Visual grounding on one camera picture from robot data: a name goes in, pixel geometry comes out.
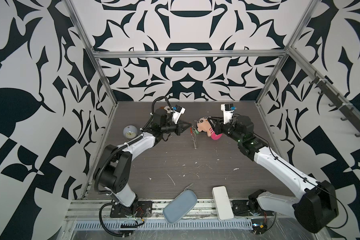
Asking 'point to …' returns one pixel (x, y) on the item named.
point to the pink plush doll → (203, 124)
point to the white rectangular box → (222, 203)
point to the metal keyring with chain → (194, 136)
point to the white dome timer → (130, 131)
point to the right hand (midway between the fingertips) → (211, 117)
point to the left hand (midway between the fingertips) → (192, 121)
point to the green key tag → (196, 132)
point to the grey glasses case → (176, 209)
